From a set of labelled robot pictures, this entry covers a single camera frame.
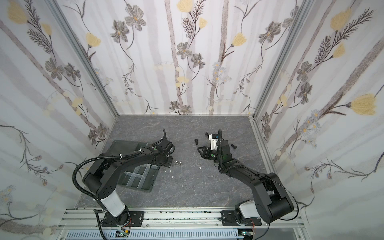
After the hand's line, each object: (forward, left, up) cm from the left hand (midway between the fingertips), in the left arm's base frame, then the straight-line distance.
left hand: (167, 158), depth 93 cm
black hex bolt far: (+20, -27, -1) cm, 34 cm away
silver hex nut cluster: (-3, -8, -1) cm, 9 cm away
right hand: (+1, -18, +13) cm, 23 cm away
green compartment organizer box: (-12, +14, +1) cm, 19 cm away
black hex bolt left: (+15, -19, -1) cm, 24 cm away
